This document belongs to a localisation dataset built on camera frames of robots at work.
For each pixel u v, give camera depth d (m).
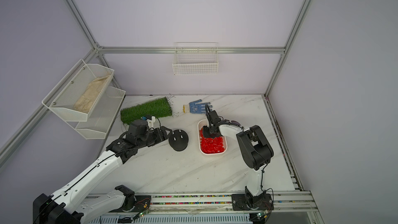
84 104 0.75
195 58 0.94
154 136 0.69
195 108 1.11
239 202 0.73
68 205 0.39
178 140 0.86
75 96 0.77
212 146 0.91
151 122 0.71
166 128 0.73
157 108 1.05
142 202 0.73
